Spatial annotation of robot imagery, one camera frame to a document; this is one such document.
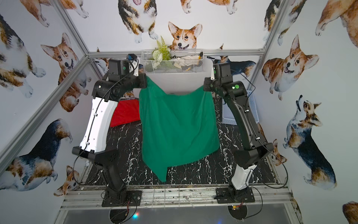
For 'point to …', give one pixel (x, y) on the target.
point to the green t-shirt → (175, 129)
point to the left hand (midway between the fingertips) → (146, 73)
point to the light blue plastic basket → (227, 117)
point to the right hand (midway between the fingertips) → (205, 79)
